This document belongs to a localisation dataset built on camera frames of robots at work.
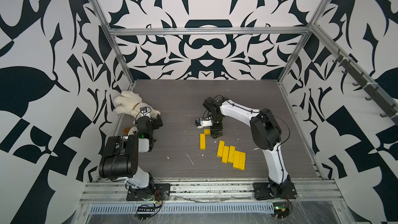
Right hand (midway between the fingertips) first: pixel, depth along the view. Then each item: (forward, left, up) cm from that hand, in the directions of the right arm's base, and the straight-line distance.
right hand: (213, 124), depth 96 cm
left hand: (+4, +39, +6) cm, 40 cm away
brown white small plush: (-4, +49, +2) cm, 49 cm away
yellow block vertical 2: (-18, -6, -1) cm, 18 cm away
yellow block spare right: (-23, -13, -1) cm, 27 cm away
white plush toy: (+11, +51, +9) cm, 53 cm away
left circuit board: (-43, +34, -4) cm, 54 cm away
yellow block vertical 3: (-18, -9, -1) cm, 20 cm away
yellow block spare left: (-21, -11, -1) cm, 24 cm away
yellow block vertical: (-10, +7, -1) cm, 12 cm away
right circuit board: (-42, -28, -3) cm, 51 cm away
